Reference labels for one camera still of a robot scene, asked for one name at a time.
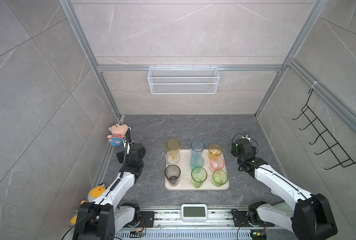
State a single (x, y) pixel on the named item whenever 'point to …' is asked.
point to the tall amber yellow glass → (173, 144)
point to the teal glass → (196, 161)
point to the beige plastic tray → (185, 180)
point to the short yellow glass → (215, 150)
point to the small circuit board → (136, 234)
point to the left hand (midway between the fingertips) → (128, 145)
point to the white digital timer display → (194, 212)
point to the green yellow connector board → (259, 236)
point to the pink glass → (217, 163)
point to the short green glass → (220, 178)
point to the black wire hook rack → (333, 145)
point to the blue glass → (197, 147)
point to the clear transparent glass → (172, 157)
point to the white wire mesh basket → (180, 80)
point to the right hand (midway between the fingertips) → (242, 143)
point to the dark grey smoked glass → (172, 173)
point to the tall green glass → (199, 174)
